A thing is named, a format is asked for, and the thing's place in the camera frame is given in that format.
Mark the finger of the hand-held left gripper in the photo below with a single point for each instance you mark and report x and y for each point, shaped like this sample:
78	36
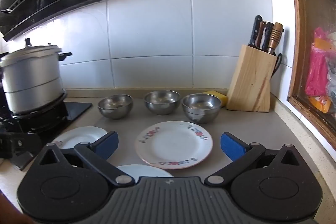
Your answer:
18	150

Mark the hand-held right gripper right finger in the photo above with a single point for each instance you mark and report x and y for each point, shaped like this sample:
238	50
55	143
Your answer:
232	146

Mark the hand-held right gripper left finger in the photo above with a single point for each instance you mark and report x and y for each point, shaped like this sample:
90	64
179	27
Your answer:
110	141

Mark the steel bowl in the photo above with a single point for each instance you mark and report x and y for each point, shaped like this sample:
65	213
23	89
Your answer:
162	103
200	108
115	107

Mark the floral white plate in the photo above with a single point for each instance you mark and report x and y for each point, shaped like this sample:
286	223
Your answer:
173	145

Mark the plain white plate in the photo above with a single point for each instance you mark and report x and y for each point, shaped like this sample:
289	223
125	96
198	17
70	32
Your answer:
76	134
144	171

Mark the black gas stove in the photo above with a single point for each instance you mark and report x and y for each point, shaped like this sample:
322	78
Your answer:
76	109

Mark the yellow sponge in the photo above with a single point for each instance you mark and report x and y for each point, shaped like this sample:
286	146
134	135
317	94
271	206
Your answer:
221	99

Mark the wooden knife block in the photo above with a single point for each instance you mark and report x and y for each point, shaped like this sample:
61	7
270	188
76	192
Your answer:
249	82

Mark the aluminium pressure cooker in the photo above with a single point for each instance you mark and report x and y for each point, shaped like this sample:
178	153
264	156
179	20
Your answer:
31	77

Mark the black scissors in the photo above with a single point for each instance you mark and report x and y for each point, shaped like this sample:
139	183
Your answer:
277	64

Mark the orange packet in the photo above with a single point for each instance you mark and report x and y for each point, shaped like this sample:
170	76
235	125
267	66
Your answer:
323	104

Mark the pink plastic bag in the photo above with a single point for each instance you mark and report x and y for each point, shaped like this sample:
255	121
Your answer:
317	69

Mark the wooden framed glass cabinet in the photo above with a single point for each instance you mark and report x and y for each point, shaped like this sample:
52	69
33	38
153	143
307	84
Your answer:
296	29

